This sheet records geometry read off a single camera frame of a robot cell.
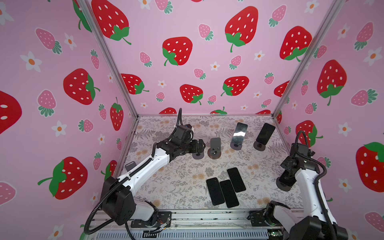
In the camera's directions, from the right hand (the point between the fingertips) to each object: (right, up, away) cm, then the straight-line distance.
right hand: (295, 168), depth 77 cm
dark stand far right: (-8, +9, +26) cm, 29 cm away
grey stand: (-51, +2, +21) cm, 55 cm away
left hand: (-50, +12, +3) cm, 52 cm away
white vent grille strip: (-55, -30, -7) cm, 63 cm away
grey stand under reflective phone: (-25, +9, +24) cm, 36 cm away
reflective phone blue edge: (-24, +18, +18) cm, 35 cm away
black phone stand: (-41, -15, +7) cm, 45 cm away
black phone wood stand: (-34, -16, +5) cm, 38 cm away
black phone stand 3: (-7, +18, +18) cm, 26 cm away
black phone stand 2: (-29, -9, +9) cm, 32 cm away
